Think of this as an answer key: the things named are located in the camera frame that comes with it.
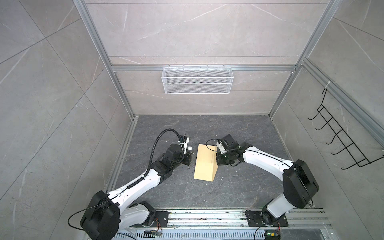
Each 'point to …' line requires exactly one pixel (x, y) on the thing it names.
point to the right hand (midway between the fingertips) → (216, 160)
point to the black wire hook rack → (342, 138)
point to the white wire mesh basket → (197, 80)
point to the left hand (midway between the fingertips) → (191, 147)
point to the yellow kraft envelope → (206, 164)
